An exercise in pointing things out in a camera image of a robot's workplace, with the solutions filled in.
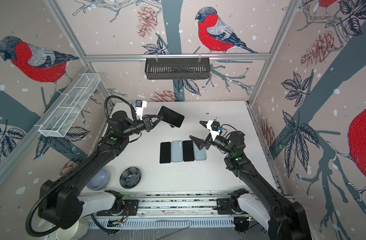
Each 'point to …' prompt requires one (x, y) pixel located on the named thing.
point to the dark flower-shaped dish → (130, 177)
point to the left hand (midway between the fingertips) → (161, 117)
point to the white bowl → (75, 232)
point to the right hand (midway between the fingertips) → (194, 131)
